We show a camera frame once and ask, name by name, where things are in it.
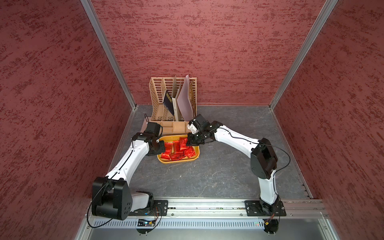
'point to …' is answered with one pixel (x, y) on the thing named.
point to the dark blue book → (168, 102)
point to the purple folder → (185, 106)
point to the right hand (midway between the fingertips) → (187, 146)
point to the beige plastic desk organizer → (159, 113)
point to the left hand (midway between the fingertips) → (158, 153)
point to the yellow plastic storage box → (171, 138)
